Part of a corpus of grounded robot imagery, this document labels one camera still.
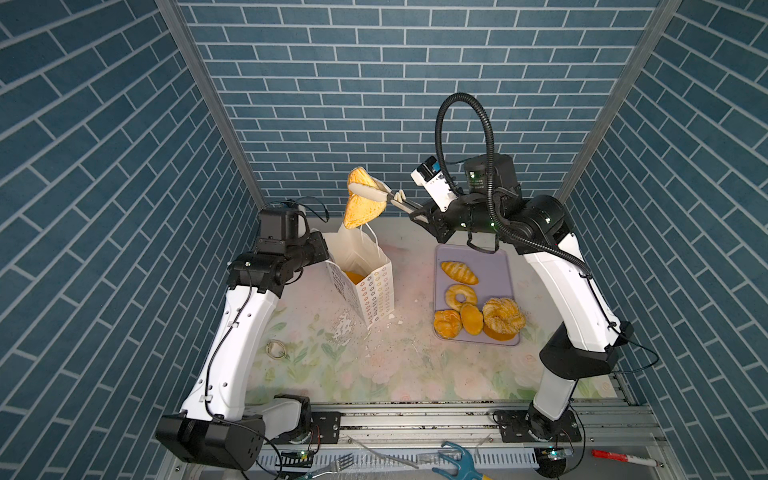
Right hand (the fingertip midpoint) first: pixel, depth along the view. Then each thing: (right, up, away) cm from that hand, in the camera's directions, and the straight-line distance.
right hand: (411, 207), depth 61 cm
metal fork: (-16, -59, +8) cm, 62 cm away
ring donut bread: (+14, -24, +35) cm, 45 cm away
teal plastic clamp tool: (+13, -59, +7) cm, 60 cm away
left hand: (-20, -7, +11) cm, 24 cm away
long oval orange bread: (-14, -16, +12) cm, 24 cm away
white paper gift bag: (-16, -17, +38) cm, 44 cm away
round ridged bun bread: (+12, -31, +27) cm, 43 cm away
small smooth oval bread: (+19, -30, +27) cm, 45 cm away
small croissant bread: (+18, -17, +39) cm, 46 cm away
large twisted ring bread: (+28, -30, +27) cm, 49 cm away
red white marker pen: (+51, -58, +8) cm, 78 cm away
